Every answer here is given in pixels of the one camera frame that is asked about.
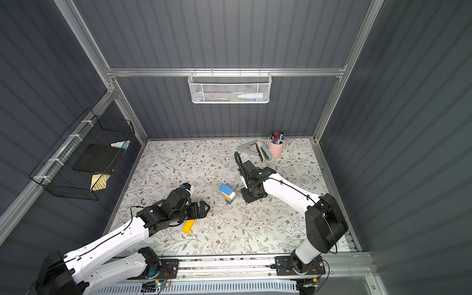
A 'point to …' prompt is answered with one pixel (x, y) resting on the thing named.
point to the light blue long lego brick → (225, 189)
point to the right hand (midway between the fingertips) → (249, 198)
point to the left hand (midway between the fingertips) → (204, 211)
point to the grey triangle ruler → (243, 147)
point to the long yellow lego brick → (188, 225)
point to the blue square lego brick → (228, 201)
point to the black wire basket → (55, 174)
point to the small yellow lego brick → (228, 198)
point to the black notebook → (98, 158)
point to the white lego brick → (232, 195)
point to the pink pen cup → (275, 150)
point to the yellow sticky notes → (101, 184)
